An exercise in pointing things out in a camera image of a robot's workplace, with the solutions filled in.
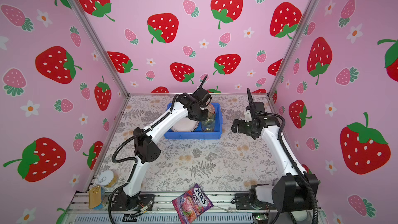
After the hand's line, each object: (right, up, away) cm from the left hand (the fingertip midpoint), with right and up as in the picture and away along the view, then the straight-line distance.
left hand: (205, 118), depth 87 cm
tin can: (-50, -30, -10) cm, 59 cm away
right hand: (+18, -5, -5) cm, 20 cm away
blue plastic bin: (-4, -10, +4) cm, 11 cm away
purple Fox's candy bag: (-7, -40, -15) cm, 43 cm away
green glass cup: (+2, -5, +4) cm, 6 cm away
